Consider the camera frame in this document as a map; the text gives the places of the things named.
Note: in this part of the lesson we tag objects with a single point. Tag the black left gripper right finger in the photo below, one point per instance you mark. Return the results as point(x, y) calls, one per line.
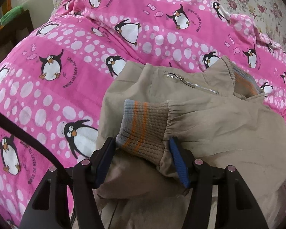
point(236, 207)

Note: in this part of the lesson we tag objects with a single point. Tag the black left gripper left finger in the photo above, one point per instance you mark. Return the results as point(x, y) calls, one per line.
point(48, 207)

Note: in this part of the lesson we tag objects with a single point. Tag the beige jacket with striped cuffs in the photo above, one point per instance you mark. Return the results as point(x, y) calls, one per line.
point(218, 115)

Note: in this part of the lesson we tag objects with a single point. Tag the pink penguin print blanket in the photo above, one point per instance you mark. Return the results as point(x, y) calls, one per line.
point(52, 86)

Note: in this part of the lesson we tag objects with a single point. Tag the dark wooden side table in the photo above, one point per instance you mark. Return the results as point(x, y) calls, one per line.
point(19, 23)

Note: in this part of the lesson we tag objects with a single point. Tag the green plastic container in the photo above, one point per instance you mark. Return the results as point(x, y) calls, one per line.
point(11, 15)

